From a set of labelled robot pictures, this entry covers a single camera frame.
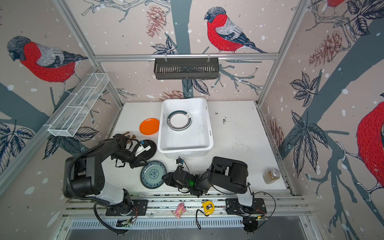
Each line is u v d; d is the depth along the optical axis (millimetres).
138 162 755
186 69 1068
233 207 727
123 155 738
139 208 728
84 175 456
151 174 835
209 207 722
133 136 998
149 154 922
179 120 1074
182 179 644
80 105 788
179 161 815
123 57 894
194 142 987
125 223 709
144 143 802
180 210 710
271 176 753
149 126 1066
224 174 518
